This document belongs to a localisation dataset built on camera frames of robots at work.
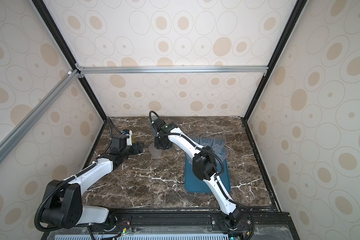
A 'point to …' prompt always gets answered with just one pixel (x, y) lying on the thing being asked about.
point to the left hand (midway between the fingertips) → (143, 142)
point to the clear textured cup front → (177, 147)
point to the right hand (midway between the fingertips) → (164, 146)
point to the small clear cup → (206, 140)
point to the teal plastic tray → (194, 183)
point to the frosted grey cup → (155, 153)
